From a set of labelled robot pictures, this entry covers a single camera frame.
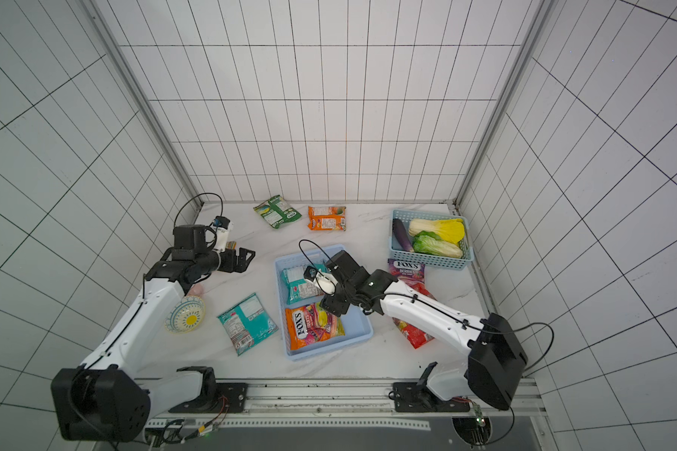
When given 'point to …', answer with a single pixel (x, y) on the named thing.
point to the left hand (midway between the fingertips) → (236, 256)
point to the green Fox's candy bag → (277, 210)
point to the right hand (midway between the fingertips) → (320, 292)
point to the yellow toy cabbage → (449, 228)
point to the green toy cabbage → (432, 243)
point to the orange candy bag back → (327, 218)
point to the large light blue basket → (358, 325)
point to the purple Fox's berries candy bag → (413, 273)
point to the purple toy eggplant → (402, 235)
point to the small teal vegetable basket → (397, 250)
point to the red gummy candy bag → (416, 335)
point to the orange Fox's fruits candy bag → (308, 323)
